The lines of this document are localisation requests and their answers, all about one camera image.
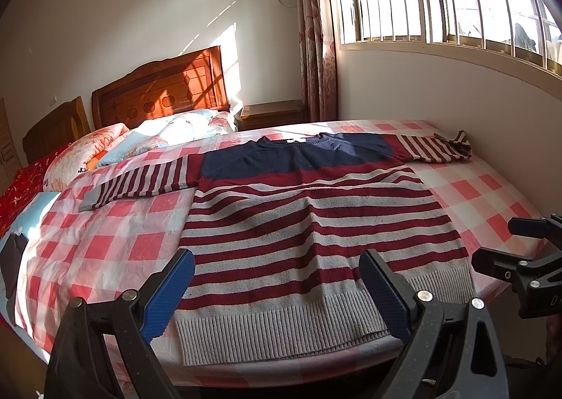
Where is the red white striped navy sweater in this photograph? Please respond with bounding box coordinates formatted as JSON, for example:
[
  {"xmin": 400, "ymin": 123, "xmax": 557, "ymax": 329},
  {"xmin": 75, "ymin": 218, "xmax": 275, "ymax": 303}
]
[{"xmin": 81, "ymin": 133, "xmax": 473, "ymax": 366}]

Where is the red white checkered bed sheet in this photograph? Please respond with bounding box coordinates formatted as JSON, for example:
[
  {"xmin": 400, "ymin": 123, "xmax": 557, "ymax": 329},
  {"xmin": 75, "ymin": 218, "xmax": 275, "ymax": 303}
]
[{"xmin": 15, "ymin": 120, "xmax": 541, "ymax": 387}]

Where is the dark cloth at bedside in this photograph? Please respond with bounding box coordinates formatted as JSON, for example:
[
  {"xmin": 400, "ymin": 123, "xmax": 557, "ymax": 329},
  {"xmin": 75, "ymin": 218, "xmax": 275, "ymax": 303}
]
[{"xmin": 0, "ymin": 233, "xmax": 28, "ymax": 325}]

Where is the light blue sheet edge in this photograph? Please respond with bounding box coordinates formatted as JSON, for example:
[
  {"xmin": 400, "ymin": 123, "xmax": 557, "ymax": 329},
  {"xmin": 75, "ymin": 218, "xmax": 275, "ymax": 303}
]
[{"xmin": 0, "ymin": 192, "xmax": 60, "ymax": 249}]

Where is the red patterned bedding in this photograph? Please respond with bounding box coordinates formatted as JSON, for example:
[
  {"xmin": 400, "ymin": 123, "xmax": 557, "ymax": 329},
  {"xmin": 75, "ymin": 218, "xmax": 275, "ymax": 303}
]
[{"xmin": 0, "ymin": 143, "xmax": 70, "ymax": 236}]

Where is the pink floral pillow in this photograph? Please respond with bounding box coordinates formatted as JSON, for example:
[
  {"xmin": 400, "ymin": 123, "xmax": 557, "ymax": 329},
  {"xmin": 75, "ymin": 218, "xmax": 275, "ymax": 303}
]
[{"xmin": 43, "ymin": 123, "xmax": 130, "ymax": 192}]

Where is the light blue floral folded quilt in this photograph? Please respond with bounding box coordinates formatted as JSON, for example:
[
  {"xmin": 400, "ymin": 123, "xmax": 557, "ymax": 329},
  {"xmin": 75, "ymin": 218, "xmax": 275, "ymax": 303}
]
[{"xmin": 96, "ymin": 109, "xmax": 238, "ymax": 168}]

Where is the brown wooden nightstand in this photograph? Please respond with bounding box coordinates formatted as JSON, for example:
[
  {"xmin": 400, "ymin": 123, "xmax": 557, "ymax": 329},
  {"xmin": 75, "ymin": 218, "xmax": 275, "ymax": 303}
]
[{"xmin": 236, "ymin": 100, "xmax": 304, "ymax": 131}]

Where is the pink floral curtain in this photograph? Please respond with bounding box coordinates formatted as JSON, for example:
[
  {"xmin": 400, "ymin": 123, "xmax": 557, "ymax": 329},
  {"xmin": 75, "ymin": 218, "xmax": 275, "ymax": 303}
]
[{"xmin": 296, "ymin": 0, "xmax": 338, "ymax": 122}]

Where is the orange wooden headboard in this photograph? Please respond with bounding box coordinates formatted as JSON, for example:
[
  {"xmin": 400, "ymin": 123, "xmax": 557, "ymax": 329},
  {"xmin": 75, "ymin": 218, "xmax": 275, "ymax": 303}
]
[{"xmin": 91, "ymin": 46, "xmax": 230, "ymax": 129}]

